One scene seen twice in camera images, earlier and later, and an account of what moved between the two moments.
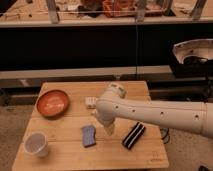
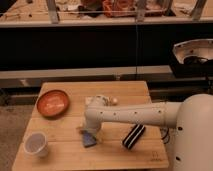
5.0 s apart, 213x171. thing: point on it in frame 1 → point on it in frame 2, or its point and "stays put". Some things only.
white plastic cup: (35, 144) stays put
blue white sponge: (88, 136) stays put
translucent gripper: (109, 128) → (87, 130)
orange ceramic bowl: (53, 103) stays put
